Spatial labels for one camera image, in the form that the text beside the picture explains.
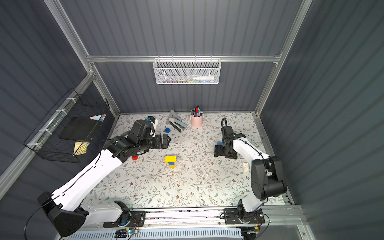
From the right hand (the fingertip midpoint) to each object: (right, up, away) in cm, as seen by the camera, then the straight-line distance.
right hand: (222, 155), depth 90 cm
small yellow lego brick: (-31, -7, +1) cm, 32 cm away
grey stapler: (-30, +19, +21) cm, 41 cm away
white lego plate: (+14, -7, -1) cm, 16 cm away
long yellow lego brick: (-31, -1, -6) cm, 32 cm away
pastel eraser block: (-71, +22, -8) cm, 74 cm away
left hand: (-32, +11, -18) cm, 38 cm away
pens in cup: (-15, +28, +14) cm, 34 cm away
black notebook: (-75, +16, -16) cm, 79 cm away
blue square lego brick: (-31, -5, +1) cm, 32 cm away
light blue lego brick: (0, +6, +12) cm, 14 cm away
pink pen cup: (-16, +21, +20) cm, 33 cm away
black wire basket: (-80, +11, -28) cm, 86 cm away
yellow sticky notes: (-64, +9, -30) cm, 71 cm away
